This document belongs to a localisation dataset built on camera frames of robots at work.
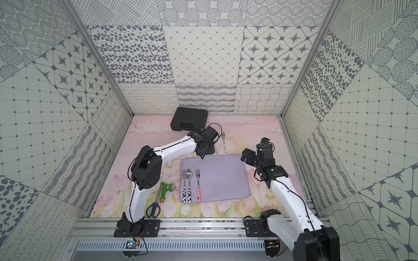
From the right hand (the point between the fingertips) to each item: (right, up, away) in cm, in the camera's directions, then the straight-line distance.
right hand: (250, 156), depth 84 cm
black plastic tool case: (-38, +21, +29) cm, 53 cm away
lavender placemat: (-15, -14, +7) cm, 21 cm away
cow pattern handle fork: (-35, -18, +2) cm, 40 cm away
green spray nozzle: (-45, -16, 0) cm, 48 cm away
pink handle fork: (-29, -11, +9) cm, 32 cm away
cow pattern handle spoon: (-33, -11, +5) cm, 35 cm away
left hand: (-21, +3, +11) cm, 24 cm away
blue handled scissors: (-49, -26, -4) cm, 56 cm away
